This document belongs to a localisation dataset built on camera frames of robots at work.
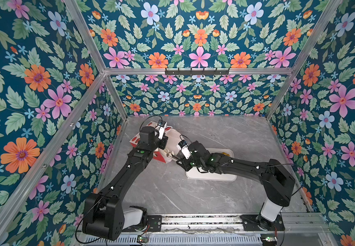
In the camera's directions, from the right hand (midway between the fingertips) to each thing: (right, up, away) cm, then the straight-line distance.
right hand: (178, 159), depth 82 cm
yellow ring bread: (+29, +1, +12) cm, 31 cm away
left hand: (-7, +16, 0) cm, 18 cm away
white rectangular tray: (+11, -11, +7) cm, 17 cm away
